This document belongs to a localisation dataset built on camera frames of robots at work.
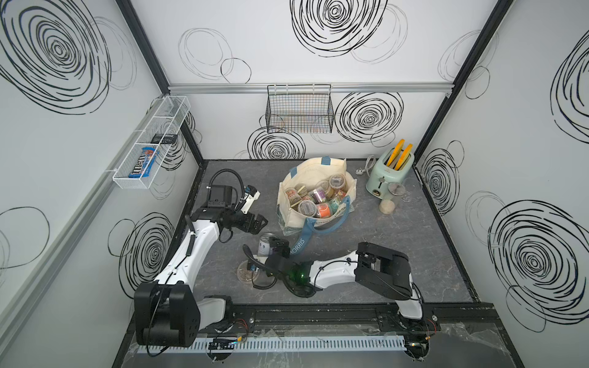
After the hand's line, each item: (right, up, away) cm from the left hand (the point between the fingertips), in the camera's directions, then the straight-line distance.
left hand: (254, 217), depth 83 cm
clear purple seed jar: (+19, +4, -2) cm, 20 cm away
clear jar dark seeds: (+33, +13, +13) cm, 37 cm away
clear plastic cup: (+55, +9, +8) cm, 57 cm away
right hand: (+7, -11, +2) cm, 13 cm away
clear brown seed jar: (-2, -19, -6) cm, 20 cm away
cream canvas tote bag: (+23, +8, +8) cm, 26 cm away
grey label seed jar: (+4, -11, -2) cm, 12 cm away
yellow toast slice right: (+60, +23, +10) cm, 65 cm away
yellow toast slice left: (+58, +26, +13) cm, 64 cm away
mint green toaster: (+51, +15, +12) cm, 55 cm away
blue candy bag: (-32, +19, -13) cm, 39 cm away
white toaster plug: (+48, +18, +32) cm, 60 cm away
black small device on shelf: (-29, +28, -4) cm, 41 cm away
